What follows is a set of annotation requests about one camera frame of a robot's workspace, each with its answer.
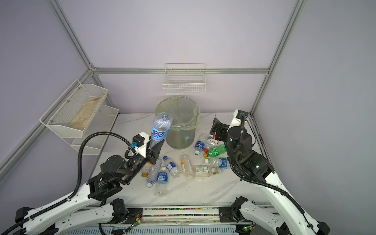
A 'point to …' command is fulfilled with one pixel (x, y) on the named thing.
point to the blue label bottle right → (218, 162)
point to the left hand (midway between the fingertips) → (158, 139)
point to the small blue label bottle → (172, 167)
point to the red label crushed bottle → (211, 141)
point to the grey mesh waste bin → (180, 140)
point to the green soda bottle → (216, 152)
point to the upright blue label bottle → (160, 189)
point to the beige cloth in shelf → (80, 119)
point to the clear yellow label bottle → (187, 167)
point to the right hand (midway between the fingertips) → (219, 122)
